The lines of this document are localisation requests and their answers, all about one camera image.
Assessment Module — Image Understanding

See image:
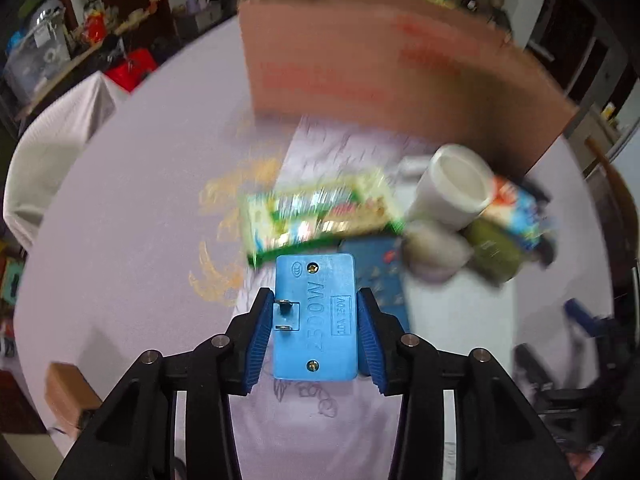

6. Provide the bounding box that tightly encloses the green snack package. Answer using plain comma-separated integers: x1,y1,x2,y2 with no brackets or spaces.
239,168,404,268

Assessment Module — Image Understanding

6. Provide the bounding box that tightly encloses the dark green pouch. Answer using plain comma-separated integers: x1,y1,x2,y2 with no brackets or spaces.
461,218,525,286

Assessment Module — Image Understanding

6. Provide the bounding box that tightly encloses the blue card booklet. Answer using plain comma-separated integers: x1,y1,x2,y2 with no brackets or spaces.
340,236,410,332

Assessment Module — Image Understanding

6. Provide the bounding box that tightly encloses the blue power plug adapter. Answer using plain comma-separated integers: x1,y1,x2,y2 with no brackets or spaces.
272,252,358,382

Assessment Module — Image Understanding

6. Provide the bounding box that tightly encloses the red plastic stool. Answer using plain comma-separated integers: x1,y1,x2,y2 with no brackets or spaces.
104,48,158,93

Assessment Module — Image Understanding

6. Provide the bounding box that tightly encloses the grey round pouch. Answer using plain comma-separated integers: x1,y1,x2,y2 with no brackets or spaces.
400,220,473,284

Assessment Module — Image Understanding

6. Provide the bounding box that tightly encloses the white cloth covered chair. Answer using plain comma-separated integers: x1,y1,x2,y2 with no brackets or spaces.
3,72,129,250

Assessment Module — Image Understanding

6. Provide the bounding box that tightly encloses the white tape roll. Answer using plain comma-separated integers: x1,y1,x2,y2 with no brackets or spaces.
407,144,497,231

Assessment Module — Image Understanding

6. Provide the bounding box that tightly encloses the colourful small carton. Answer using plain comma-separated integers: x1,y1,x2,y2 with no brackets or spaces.
480,176,542,252

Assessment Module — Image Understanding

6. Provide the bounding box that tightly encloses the small brown cardboard box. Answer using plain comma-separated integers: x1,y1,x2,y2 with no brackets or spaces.
44,362,102,440

